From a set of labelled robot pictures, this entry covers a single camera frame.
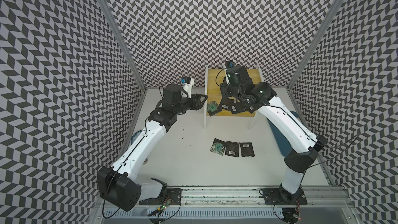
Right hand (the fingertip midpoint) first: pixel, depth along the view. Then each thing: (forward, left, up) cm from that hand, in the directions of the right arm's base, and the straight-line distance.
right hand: (226, 86), depth 72 cm
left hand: (-3, +11, -4) cm, 12 cm away
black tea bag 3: (+3, -2, -16) cm, 16 cm away
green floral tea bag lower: (+3, +6, -19) cm, 20 cm away
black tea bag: (-16, -5, -35) cm, 39 cm away
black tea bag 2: (-16, -13, -35) cm, 41 cm away
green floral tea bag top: (-15, +3, -34) cm, 37 cm away
